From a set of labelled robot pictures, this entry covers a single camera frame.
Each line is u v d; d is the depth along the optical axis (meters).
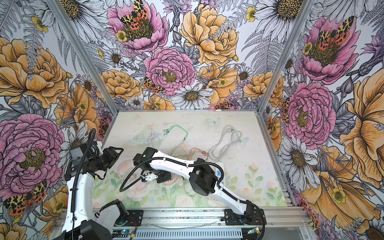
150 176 0.76
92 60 0.94
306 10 0.73
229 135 1.07
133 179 0.86
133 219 0.73
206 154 0.97
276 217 0.77
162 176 0.73
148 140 1.03
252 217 0.64
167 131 1.09
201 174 0.57
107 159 0.69
